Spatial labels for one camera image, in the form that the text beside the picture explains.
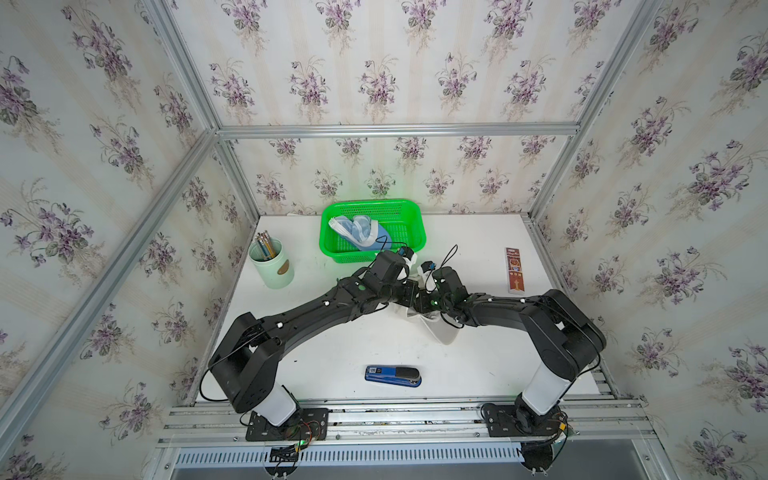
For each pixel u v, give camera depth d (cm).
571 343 47
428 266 85
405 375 80
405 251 73
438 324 83
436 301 80
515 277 101
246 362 42
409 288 71
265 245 91
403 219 115
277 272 93
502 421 73
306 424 72
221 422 75
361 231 108
